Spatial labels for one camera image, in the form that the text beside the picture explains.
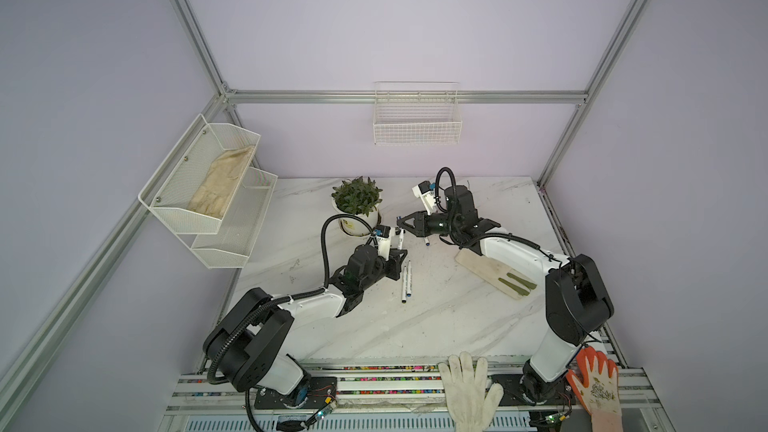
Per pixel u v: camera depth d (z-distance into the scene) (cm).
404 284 92
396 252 81
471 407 72
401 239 82
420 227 75
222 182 79
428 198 78
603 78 88
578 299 47
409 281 93
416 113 95
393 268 76
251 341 43
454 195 67
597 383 74
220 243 90
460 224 69
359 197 93
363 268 66
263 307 46
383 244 76
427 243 101
